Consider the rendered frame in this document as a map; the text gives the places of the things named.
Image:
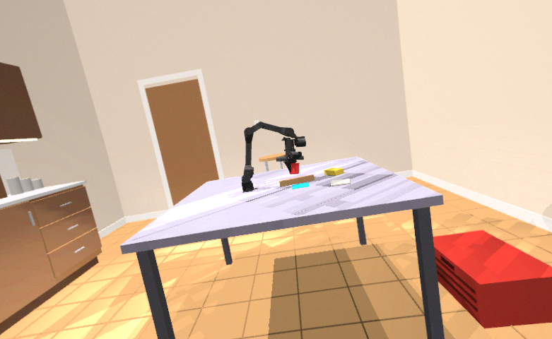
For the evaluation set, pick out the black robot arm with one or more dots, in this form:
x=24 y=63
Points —
x=247 y=184

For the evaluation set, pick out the yellow rectangular block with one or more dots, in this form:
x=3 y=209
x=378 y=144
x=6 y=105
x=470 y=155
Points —
x=333 y=171

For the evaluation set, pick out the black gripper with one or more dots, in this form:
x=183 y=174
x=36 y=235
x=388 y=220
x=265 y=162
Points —
x=288 y=160

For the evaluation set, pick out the red cup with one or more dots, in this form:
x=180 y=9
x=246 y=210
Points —
x=294 y=168

